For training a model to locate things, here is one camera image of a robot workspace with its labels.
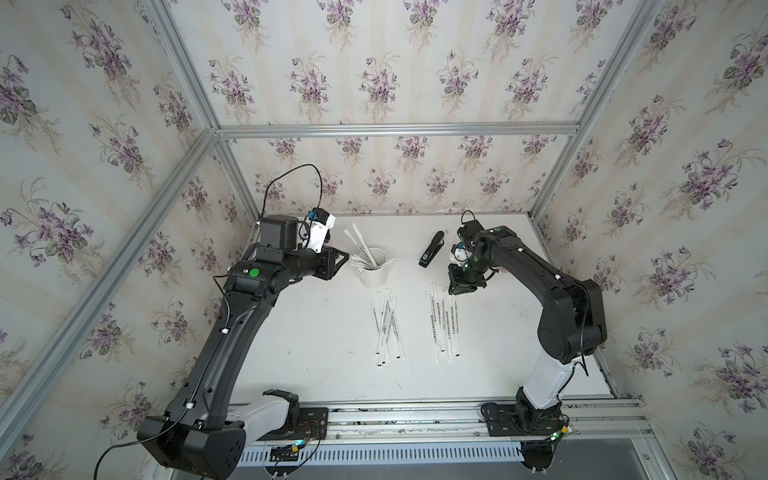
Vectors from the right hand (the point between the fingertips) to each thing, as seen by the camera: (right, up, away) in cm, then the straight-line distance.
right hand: (454, 291), depth 87 cm
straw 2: (-5, -9, +4) cm, 12 cm away
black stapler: (-3, +12, +19) cm, 23 cm away
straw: (-6, -11, +3) cm, 13 cm away
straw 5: (-22, -10, +3) cm, 24 cm away
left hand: (-30, +11, -18) cm, 37 cm away
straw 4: (-20, -13, +1) cm, 24 cm away
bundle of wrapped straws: (-27, +9, +2) cm, 29 cm away
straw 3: (-21, -11, +2) cm, 24 cm away
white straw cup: (-24, +3, +6) cm, 25 cm away
